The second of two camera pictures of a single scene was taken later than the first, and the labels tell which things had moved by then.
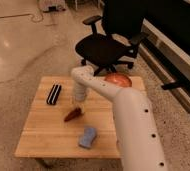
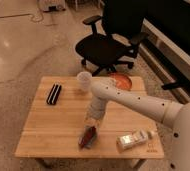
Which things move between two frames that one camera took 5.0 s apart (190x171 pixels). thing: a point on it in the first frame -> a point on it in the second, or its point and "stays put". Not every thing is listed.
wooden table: (56, 125) stays put
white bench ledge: (175, 64) stays put
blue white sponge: (88, 137) stays put
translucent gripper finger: (82, 106) -> (97, 125)
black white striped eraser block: (53, 94) stays put
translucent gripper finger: (76, 105) -> (87, 123)
